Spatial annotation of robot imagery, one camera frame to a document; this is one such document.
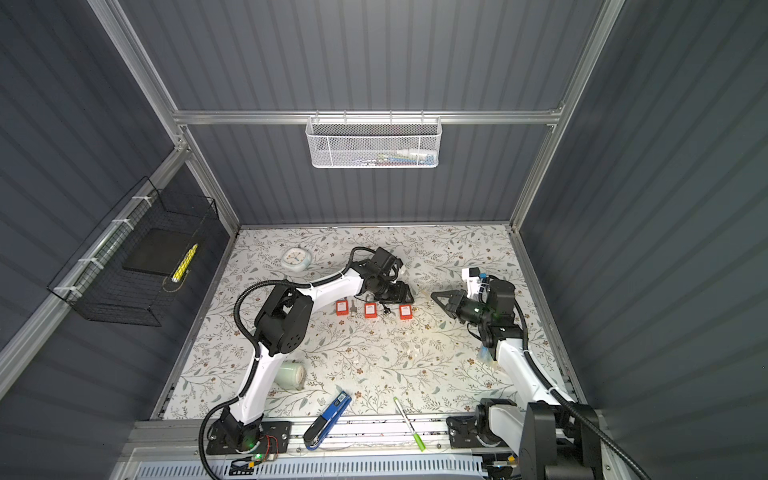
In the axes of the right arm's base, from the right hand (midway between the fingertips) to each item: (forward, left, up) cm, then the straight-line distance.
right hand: (436, 299), depth 80 cm
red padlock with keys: (+5, +20, -16) cm, 26 cm away
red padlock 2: (+5, +29, -13) cm, 32 cm away
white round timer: (+25, +48, -14) cm, 56 cm away
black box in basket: (+6, +71, +14) cm, 72 cm away
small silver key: (+6, +25, -16) cm, 30 cm away
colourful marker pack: (-18, -8, +7) cm, 21 cm away
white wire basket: (+62, +20, +11) cm, 66 cm away
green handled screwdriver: (-30, +6, -17) cm, 35 cm away
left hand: (+9, +7, -15) cm, 19 cm away
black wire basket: (0, +77, +14) cm, 78 cm away
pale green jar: (-18, +38, -8) cm, 43 cm away
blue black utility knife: (-29, +30, -12) cm, 43 cm away
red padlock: (+4, +8, -14) cm, 17 cm away
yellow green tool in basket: (+3, +64, +13) cm, 65 cm away
